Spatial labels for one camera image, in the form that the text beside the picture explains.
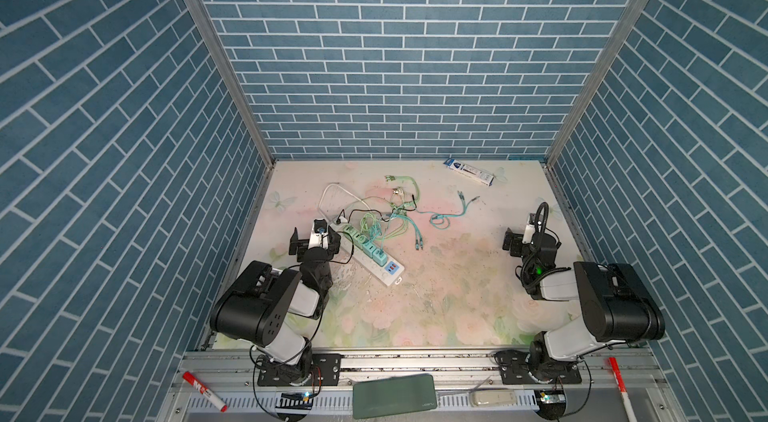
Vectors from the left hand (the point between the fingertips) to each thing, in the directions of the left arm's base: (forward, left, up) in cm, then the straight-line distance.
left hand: (312, 227), depth 89 cm
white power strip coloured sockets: (-12, -22, -7) cm, 26 cm away
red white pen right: (-41, -79, -7) cm, 89 cm away
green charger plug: (-1, -13, -2) cm, 13 cm away
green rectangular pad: (-41, -24, -10) cm, 49 cm away
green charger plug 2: (-3, -14, -2) cm, 15 cm away
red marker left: (-39, +21, -9) cm, 46 cm away
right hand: (+1, -66, -3) cm, 66 cm away
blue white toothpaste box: (+30, -55, -7) cm, 63 cm away
